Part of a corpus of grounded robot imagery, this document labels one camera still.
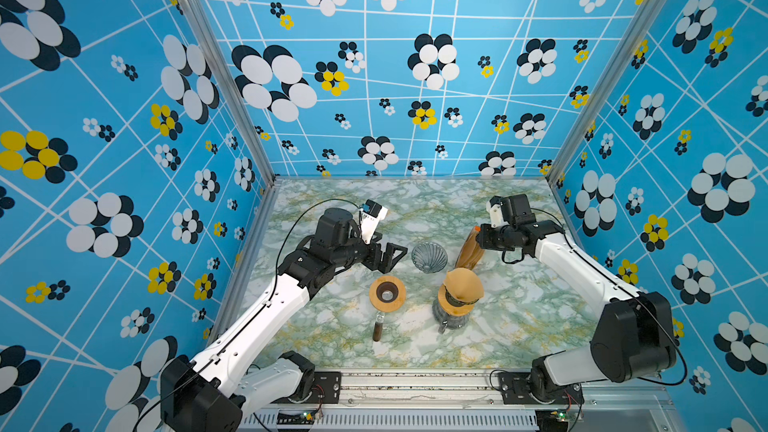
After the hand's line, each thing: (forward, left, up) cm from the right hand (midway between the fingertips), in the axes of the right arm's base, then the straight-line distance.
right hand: (481, 237), depth 88 cm
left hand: (-10, +25, +13) cm, 30 cm away
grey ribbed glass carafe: (-23, +12, -5) cm, 26 cm away
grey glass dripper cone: (-2, +15, -9) cm, 17 cm away
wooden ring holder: (-16, +28, -3) cm, 32 cm away
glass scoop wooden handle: (-24, +30, -5) cm, 39 cm away
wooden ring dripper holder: (-20, +11, -2) cm, 23 cm away
